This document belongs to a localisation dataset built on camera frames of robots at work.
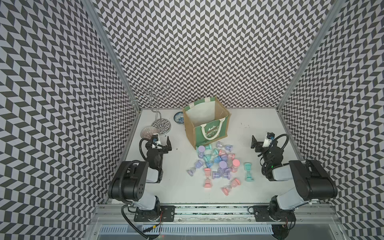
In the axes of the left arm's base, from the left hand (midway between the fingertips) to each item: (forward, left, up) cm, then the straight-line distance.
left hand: (160, 137), depth 90 cm
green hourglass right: (-15, -53, -10) cm, 56 cm away
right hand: (0, -61, 0) cm, 61 cm away
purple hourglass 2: (-14, -23, -7) cm, 28 cm away
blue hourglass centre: (-12, -34, -7) cm, 37 cm away
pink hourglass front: (-25, -43, -8) cm, 50 cm away
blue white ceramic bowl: (+22, -8, -7) cm, 25 cm away
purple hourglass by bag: (-3, -42, -7) cm, 43 cm away
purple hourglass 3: (-20, -34, -7) cm, 40 cm away
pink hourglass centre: (-6, -38, -9) cm, 40 cm away
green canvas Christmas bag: (+16, -28, -3) cm, 33 cm away
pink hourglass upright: (-16, -44, -2) cm, 47 cm away
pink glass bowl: (+9, +12, -7) cm, 17 cm away
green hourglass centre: (-10, -29, -7) cm, 31 cm away
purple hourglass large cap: (-8, -25, -3) cm, 26 cm away
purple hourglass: (-18, -36, 0) cm, 40 cm away
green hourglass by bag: (-4, -29, -7) cm, 30 cm away
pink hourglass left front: (-24, -28, -8) cm, 38 cm away
